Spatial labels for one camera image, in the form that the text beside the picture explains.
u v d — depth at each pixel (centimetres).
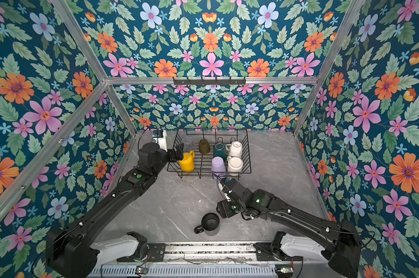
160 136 65
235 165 91
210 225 82
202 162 103
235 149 95
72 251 38
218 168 86
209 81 92
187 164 93
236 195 55
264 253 72
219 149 93
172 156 69
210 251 75
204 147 107
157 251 74
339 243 40
